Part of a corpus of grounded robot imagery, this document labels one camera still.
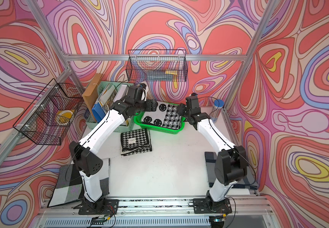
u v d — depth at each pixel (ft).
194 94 2.52
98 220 2.36
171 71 2.90
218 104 3.19
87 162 1.55
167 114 3.43
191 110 2.14
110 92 3.22
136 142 3.07
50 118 2.58
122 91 3.08
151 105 2.41
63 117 2.31
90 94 2.68
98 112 2.99
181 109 2.52
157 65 3.05
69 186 2.58
